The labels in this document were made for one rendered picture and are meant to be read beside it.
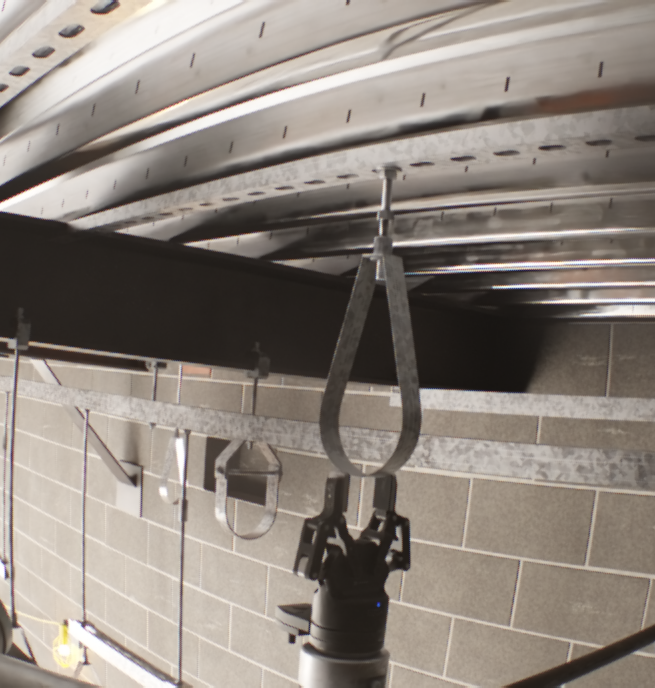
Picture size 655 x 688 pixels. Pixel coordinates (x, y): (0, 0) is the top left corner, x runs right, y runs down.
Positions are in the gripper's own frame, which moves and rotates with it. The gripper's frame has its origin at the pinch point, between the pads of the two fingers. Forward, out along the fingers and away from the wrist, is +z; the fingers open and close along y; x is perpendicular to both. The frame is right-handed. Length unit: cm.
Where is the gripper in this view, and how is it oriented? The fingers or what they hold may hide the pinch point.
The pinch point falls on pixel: (362, 487)
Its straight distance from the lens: 84.2
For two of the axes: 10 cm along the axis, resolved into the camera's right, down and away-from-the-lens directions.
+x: -6.8, 0.0, 7.3
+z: 0.9, -9.9, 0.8
